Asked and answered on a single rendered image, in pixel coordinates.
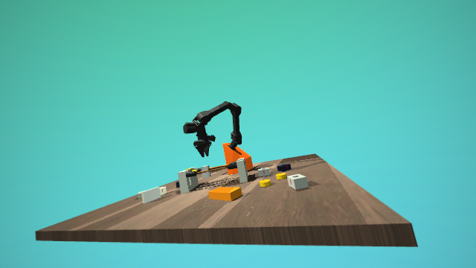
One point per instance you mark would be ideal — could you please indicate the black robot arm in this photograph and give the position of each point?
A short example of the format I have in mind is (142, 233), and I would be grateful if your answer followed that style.
(205, 116)

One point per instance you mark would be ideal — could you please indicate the yellow short cylinder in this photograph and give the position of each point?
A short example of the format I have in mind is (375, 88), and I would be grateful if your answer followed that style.
(265, 183)
(281, 176)

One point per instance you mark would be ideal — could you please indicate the orange rectangular bar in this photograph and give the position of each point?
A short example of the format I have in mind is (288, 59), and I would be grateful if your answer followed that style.
(227, 194)

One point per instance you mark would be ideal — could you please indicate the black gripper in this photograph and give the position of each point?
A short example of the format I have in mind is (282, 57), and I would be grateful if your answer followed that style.
(202, 146)

